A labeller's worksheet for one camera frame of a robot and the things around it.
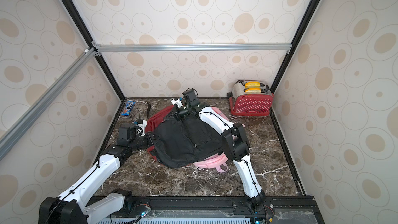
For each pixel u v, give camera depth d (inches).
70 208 15.7
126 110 43.5
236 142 22.5
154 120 39.4
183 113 31.2
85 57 32.8
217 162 32.7
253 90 38.1
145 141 28.1
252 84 39.5
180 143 33.6
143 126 29.6
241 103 39.4
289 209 28.9
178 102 33.5
